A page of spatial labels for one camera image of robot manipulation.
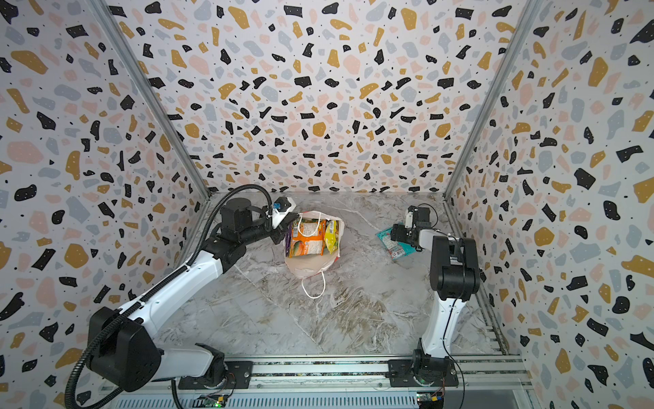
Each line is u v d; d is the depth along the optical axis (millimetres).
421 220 855
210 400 702
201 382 672
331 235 920
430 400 715
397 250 999
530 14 716
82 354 657
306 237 908
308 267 852
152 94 860
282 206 639
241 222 601
